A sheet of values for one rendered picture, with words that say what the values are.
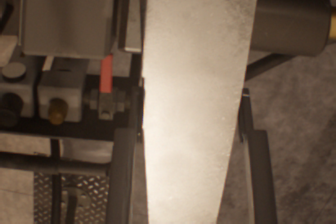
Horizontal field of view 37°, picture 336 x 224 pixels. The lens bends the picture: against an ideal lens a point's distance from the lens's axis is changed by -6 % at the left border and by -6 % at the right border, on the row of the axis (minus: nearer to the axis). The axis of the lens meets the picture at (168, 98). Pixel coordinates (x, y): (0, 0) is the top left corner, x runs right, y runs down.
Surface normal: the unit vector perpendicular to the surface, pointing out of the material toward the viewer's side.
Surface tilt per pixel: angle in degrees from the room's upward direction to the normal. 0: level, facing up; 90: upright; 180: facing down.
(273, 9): 36
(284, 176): 0
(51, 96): 0
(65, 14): 23
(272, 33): 0
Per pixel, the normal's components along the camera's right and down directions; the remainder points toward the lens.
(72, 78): 0.09, -0.77
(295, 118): -0.01, 0.63
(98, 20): 0.02, 0.29
